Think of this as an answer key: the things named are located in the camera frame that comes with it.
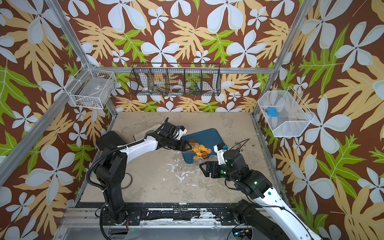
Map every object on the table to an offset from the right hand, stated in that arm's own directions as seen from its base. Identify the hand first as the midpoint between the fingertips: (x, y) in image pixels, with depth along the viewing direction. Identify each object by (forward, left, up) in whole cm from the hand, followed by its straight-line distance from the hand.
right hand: (204, 165), depth 69 cm
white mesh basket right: (+24, -48, +8) cm, 54 cm away
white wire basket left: (+42, +65, +13) cm, 79 cm away
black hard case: (+27, +61, -16) cm, 69 cm away
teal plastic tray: (+31, -7, -21) cm, 38 cm away
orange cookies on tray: (+19, 0, -19) cm, 27 cm away
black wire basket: (+57, +17, +10) cm, 60 cm away
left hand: (+19, +7, -11) cm, 23 cm away
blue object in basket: (+32, -42, +3) cm, 53 cm away
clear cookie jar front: (+13, +2, -21) cm, 25 cm away
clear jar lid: (-7, -5, -23) cm, 24 cm away
